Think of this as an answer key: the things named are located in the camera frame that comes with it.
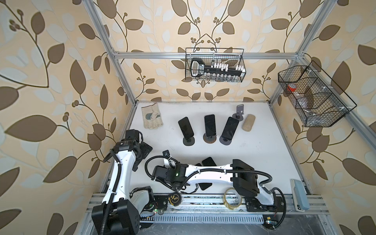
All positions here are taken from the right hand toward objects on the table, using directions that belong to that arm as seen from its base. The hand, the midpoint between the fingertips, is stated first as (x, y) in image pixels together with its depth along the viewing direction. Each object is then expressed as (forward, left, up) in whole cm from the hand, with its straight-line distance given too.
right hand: (168, 169), depth 80 cm
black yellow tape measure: (-14, -4, -3) cm, 15 cm away
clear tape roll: (-17, -30, -6) cm, 35 cm away
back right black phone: (+23, -38, +4) cm, 45 cm away
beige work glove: (+41, +16, -3) cm, 44 cm away
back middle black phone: (+25, -26, +6) cm, 36 cm away
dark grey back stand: (+20, -11, -6) cm, 24 cm away
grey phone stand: (+2, -1, +16) cm, 16 cm away
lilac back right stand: (+19, -36, -5) cm, 41 cm away
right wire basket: (+22, -79, +28) cm, 86 cm away
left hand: (+6, +14, +6) cm, 16 cm away
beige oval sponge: (+33, -55, -4) cm, 65 cm away
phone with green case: (+6, -23, -7) cm, 25 cm away
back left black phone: (+21, -11, +9) cm, 25 cm away
